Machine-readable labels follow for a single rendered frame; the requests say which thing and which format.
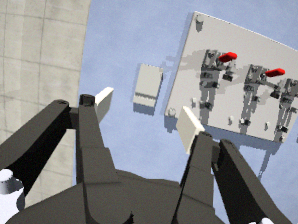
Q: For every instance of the grey fixture plate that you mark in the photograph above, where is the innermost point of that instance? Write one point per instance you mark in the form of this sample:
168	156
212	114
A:
229	100

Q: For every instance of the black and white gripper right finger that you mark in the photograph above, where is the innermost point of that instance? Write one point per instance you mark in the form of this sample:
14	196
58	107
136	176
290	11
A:
245	199

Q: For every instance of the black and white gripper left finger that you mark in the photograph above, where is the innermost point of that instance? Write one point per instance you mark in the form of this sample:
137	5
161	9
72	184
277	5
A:
25	153

